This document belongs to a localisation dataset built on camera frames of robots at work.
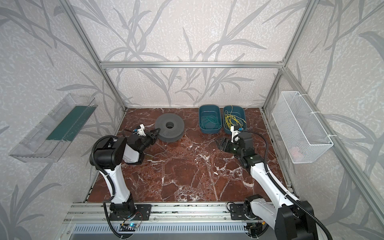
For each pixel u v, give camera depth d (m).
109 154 0.54
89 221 0.74
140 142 0.82
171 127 1.02
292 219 0.39
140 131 0.91
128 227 0.71
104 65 0.94
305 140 0.60
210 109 1.18
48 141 0.64
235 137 0.72
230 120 1.08
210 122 1.05
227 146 0.72
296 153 0.72
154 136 0.89
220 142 0.74
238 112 1.15
